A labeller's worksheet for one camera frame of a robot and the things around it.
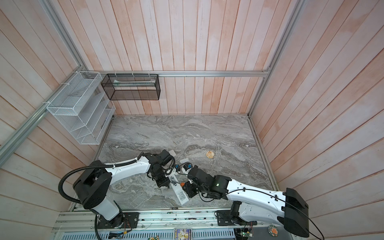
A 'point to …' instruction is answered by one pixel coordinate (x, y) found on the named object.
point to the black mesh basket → (132, 86)
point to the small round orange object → (273, 230)
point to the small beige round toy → (210, 154)
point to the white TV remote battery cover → (184, 160)
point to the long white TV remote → (179, 190)
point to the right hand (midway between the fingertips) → (184, 187)
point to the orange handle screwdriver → (182, 184)
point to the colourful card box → (182, 234)
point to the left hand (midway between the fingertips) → (165, 186)
